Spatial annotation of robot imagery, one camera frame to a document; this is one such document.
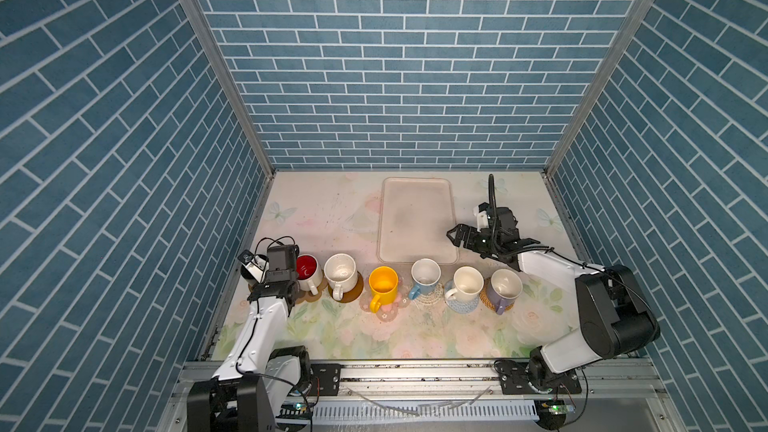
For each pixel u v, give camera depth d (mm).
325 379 735
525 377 736
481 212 860
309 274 836
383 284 882
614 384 752
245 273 742
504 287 886
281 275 651
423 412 704
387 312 845
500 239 725
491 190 750
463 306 862
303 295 870
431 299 866
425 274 880
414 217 1058
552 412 716
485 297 870
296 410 721
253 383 407
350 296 869
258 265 717
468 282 870
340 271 894
